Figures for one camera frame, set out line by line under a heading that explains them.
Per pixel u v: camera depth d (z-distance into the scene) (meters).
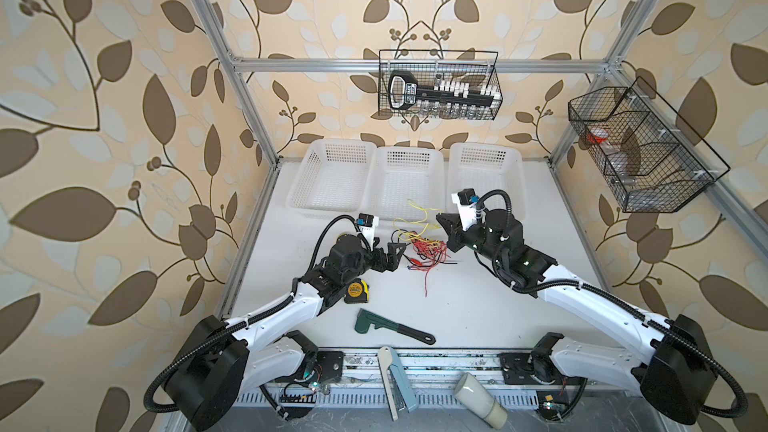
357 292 0.84
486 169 1.16
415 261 0.93
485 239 0.61
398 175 1.16
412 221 0.81
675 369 0.38
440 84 0.82
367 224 0.72
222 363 0.41
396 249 0.74
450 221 0.69
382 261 0.72
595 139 0.82
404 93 0.85
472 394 0.69
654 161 0.72
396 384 0.70
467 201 0.64
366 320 0.81
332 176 1.16
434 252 0.87
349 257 0.64
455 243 0.67
